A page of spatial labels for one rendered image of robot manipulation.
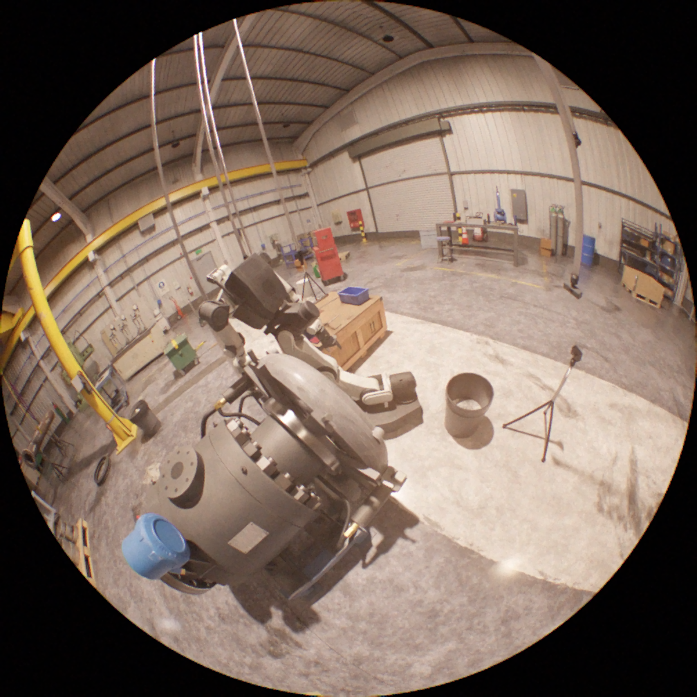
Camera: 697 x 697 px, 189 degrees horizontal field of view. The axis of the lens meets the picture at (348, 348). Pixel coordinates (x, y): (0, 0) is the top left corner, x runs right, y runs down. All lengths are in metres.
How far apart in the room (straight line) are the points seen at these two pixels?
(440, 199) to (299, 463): 8.95
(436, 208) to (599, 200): 6.37
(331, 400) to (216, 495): 0.49
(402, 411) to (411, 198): 8.86
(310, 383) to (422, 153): 9.21
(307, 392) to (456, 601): 1.36
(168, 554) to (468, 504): 1.38
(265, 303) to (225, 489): 0.79
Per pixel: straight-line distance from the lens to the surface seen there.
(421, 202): 9.39
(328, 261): 4.62
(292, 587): 1.26
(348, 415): 0.65
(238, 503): 0.73
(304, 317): 1.09
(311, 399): 0.64
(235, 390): 1.15
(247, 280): 1.00
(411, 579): 1.39
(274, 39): 8.93
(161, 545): 0.67
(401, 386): 1.42
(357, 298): 2.17
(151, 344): 6.64
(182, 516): 0.83
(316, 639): 1.61
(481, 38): 10.68
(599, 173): 9.04
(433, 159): 9.19
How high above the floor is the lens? 1.37
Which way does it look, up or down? 35 degrees down
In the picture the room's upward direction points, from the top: 17 degrees counter-clockwise
